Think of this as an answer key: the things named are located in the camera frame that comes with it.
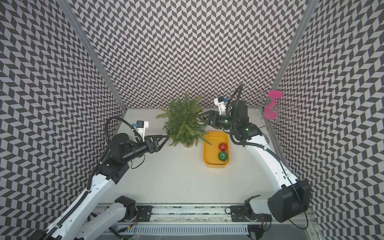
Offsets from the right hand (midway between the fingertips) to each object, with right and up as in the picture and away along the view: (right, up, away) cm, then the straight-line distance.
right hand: (201, 120), depth 69 cm
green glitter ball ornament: (+13, -21, +19) cm, 31 cm away
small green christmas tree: (-10, -1, +6) cm, 12 cm away
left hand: (-16, -9, 0) cm, 19 cm away
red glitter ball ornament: (+13, -16, +22) cm, 30 cm away
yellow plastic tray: (+6, -20, +24) cm, 32 cm away
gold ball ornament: (-1, +1, -2) cm, 2 cm away
